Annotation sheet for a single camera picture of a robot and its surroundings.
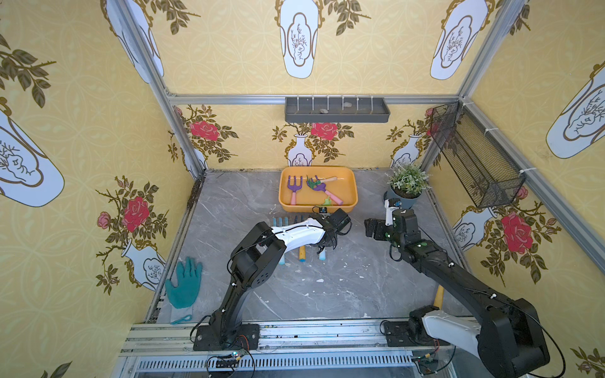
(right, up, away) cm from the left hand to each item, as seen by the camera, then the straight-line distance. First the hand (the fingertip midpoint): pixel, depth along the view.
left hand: (329, 239), depth 96 cm
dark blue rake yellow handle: (-11, -3, -4) cm, 12 cm away
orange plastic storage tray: (+10, +21, +19) cm, 30 cm away
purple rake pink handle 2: (-2, +22, +18) cm, 28 cm away
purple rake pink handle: (-15, +21, +18) cm, 31 cm away
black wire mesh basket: (+55, +25, -12) cm, 62 cm away
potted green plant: (+31, +23, -3) cm, 38 cm away
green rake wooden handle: (-6, +23, +18) cm, 30 cm away
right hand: (+16, +8, -9) cm, 20 cm away
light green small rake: (+1, +15, +11) cm, 19 cm away
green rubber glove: (-51, -14, -12) cm, 55 cm away
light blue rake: (-3, -5, -6) cm, 9 cm away
